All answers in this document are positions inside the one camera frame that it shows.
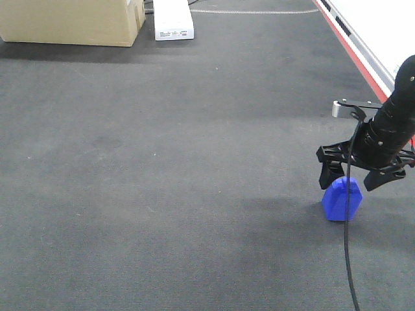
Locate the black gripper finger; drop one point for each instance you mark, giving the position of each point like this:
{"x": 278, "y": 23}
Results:
{"x": 329, "y": 175}
{"x": 381, "y": 179}

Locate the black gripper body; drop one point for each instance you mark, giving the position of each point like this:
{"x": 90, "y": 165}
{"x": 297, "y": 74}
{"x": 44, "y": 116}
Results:
{"x": 382, "y": 142}

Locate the blue plastic box slanted corners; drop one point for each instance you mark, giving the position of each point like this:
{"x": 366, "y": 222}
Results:
{"x": 335, "y": 204}

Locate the conveyor with dark grey belt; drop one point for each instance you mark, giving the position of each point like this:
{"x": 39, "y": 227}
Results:
{"x": 162, "y": 162}

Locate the white framed clear partition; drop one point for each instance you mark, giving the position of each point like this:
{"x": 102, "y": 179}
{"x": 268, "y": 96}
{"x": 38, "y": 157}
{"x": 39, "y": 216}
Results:
{"x": 373, "y": 26}

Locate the long white flat box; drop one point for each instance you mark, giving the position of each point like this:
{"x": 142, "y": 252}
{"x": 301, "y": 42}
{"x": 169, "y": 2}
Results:
{"x": 173, "y": 19}

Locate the large cardboard box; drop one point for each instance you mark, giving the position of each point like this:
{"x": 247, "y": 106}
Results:
{"x": 65, "y": 22}

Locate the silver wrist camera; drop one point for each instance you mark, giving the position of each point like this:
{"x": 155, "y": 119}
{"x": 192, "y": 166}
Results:
{"x": 337, "y": 109}

